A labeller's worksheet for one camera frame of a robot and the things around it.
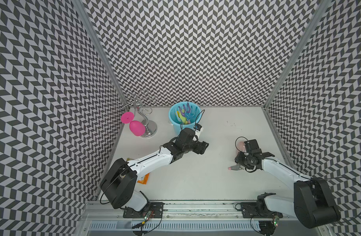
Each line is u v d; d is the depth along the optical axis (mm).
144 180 810
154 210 719
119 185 421
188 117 987
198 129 724
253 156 669
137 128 851
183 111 990
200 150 725
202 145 737
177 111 992
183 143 628
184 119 985
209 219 719
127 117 786
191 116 982
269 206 619
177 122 929
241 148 782
